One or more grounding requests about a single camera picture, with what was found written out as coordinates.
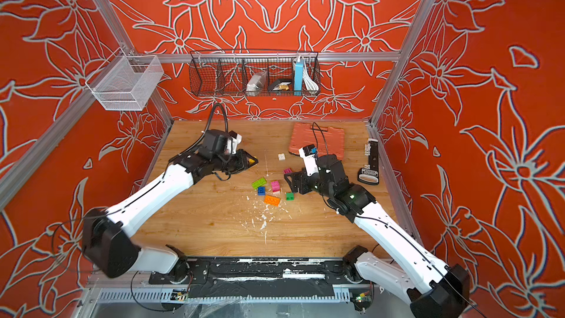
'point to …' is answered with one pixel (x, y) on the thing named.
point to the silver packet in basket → (255, 83)
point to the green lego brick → (290, 196)
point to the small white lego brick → (281, 157)
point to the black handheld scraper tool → (370, 175)
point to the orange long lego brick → (271, 200)
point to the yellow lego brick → (251, 161)
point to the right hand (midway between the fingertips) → (289, 173)
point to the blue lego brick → (261, 191)
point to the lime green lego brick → (260, 182)
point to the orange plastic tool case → (327, 141)
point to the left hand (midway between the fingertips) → (257, 160)
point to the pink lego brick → (275, 186)
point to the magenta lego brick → (287, 171)
